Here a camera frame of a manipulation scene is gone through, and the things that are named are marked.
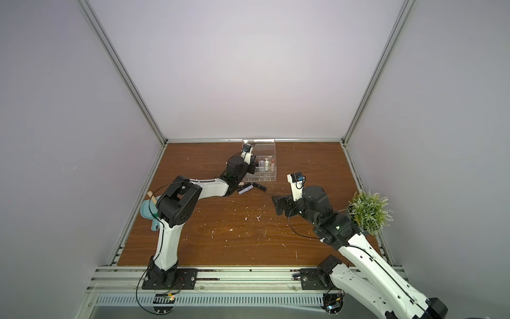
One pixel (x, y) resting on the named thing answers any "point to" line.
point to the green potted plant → (369, 211)
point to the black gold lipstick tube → (242, 187)
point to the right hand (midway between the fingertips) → (283, 190)
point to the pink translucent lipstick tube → (273, 164)
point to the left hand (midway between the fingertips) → (256, 153)
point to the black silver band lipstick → (259, 186)
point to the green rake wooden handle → (151, 195)
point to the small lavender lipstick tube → (246, 190)
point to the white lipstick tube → (266, 164)
